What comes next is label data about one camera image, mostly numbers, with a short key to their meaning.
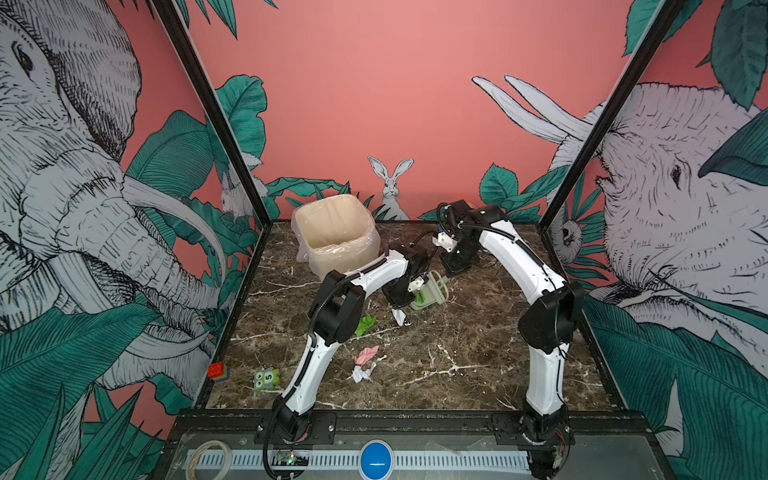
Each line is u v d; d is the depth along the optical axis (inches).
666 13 27.1
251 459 27.6
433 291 37.2
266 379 31.5
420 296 37.7
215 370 30.6
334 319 22.8
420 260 33.0
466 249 28.0
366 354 33.7
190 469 26.5
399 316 36.9
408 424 29.9
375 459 27.2
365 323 35.5
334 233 40.5
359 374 32.2
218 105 34.6
